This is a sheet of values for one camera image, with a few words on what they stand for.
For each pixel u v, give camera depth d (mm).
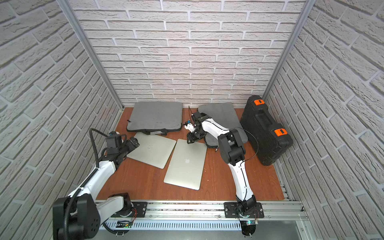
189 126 922
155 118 1102
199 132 859
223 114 1132
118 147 663
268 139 773
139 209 735
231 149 580
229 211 741
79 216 393
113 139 643
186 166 897
